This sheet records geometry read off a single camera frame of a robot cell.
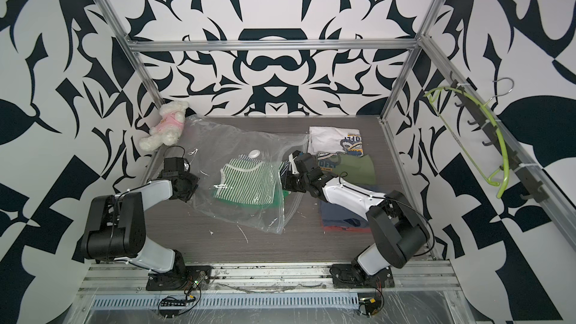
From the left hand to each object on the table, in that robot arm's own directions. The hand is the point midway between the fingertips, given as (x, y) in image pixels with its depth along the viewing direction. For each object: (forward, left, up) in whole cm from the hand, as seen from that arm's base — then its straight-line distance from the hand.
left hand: (194, 180), depth 96 cm
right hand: (-6, -36, +9) cm, 37 cm away
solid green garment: (-17, -35, +10) cm, 40 cm away
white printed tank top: (+19, -63, +1) cm, 65 cm away
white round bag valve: (+9, -25, +4) cm, 27 cm away
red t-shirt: (-23, -59, 0) cm, 63 cm away
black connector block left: (-43, 0, -4) cm, 44 cm away
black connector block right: (-45, -64, -2) cm, 78 cm away
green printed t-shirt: (0, -70, +4) cm, 70 cm away
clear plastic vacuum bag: (+1, -20, +2) cm, 20 cm away
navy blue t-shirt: (-19, -56, +4) cm, 59 cm away
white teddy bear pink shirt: (+23, +14, +8) cm, 28 cm away
